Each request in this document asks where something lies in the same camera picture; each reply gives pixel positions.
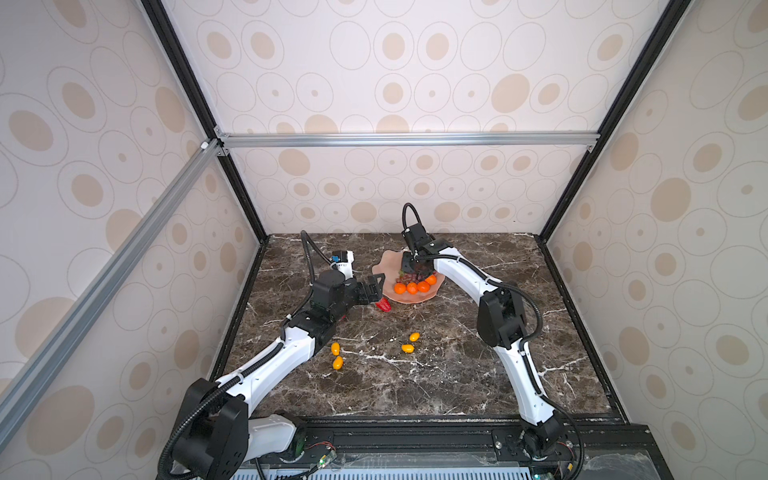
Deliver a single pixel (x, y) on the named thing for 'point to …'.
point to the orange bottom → (399, 288)
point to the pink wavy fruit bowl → (389, 263)
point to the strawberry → (384, 305)
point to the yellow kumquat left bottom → (337, 362)
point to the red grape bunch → (414, 277)
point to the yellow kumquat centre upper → (414, 337)
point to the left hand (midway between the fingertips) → (379, 272)
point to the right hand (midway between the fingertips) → (408, 265)
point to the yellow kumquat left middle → (335, 348)
